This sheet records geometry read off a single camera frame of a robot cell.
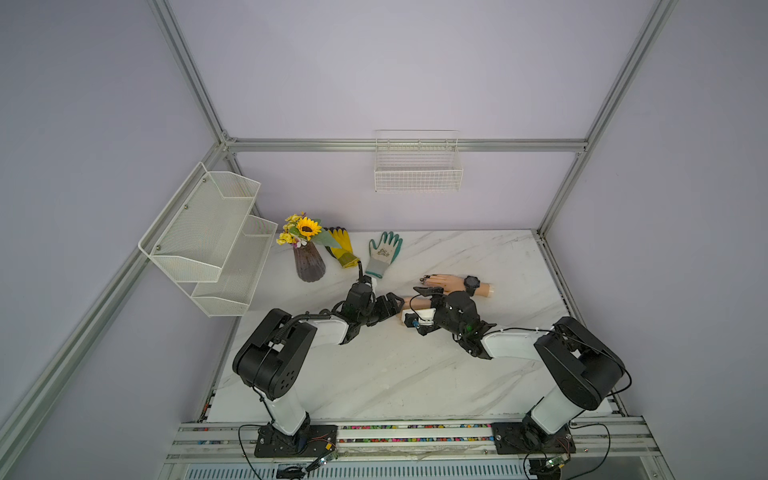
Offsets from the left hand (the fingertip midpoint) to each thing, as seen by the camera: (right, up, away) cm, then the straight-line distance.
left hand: (396, 307), depth 94 cm
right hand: (+7, +3, -3) cm, 8 cm away
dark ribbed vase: (-31, +14, +10) cm, 35 cm away
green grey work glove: (-5, +16, +17) cm, 24 cm away
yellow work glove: (-19, +17, +18) cm, 31 cm away
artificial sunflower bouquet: (-28, +24, -9) cm, 38 cm away
